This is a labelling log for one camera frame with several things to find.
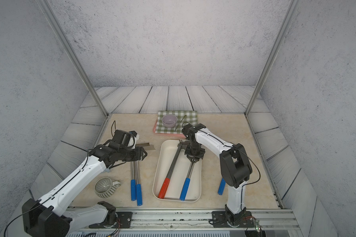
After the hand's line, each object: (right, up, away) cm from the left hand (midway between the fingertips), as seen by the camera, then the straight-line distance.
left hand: (146, 154), depth 78 cm
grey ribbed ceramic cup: (-24, -20, +5) cm, 31 cm away
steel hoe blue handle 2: (+41, -19, +5) cm, 45 cm away
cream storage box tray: (+8, -2, +20) cm, 22 cm away
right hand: (+24, -5, +7) cm, 26 cm away
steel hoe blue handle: (+25, -5, +6) cm, 26 cm away
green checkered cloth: (+26, +21, +40) cm, 52 cm away
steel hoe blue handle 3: (-9, -17, +6) cm, 20 cm away
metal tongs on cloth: (+15, +15, +33) cm, 39 cm away
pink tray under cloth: (-2, +14, +34) cm, 37 cm away
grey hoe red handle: (+19, +3, +17) cm, 26 cm away
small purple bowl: (+9, +19, +33) cm, 39 cm away
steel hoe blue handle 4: (-5, -20, +4) cm, 21 cm away
